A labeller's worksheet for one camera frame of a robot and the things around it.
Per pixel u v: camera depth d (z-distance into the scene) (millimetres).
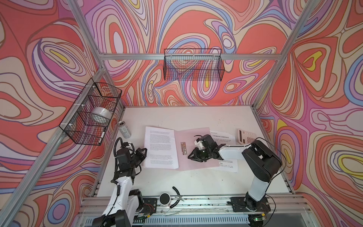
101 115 728
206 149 783
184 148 954
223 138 1011
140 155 748
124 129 911
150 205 728
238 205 732
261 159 493
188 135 990
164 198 715
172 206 734
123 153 637
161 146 907
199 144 871
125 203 457
